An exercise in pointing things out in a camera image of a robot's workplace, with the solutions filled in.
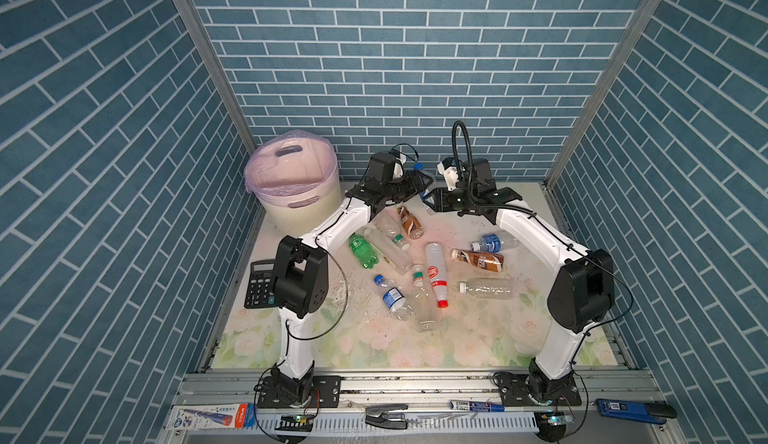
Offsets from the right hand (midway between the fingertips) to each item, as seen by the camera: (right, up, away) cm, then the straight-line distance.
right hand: (426, 195), depth 87 cm
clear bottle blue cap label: (-9, -30, -2) cm, 31 cm away
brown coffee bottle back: (-4, -9, +15) cm, 18 cm away
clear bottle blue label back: (+2, +3, -4) cm, 5 cm away
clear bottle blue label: (+23, -15, +10) cm, 29 cm away
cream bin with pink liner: (-44, +7, +17) cm, 48 cm away
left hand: (+1, +4, 0) cm, 4 cm away
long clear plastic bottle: (-11, -18, +13) cm, 25 cm away
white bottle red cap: (+4, -24, +4) cm, 24 cm away
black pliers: (-12, -52, -18) cm, 57 cm away
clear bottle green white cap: (0, -34, +2) cm, 34 cm away
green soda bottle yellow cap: (-20, -18, +10) cm, 28 cm away
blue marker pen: (+10, -51, -16) cm, 55 cm away
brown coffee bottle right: (+19, -20, +7) cm, 29 cm away
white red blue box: (-52, -53, -17) cm, 76 cm away
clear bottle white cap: (+19, -28, +3) cm, 34 cm away
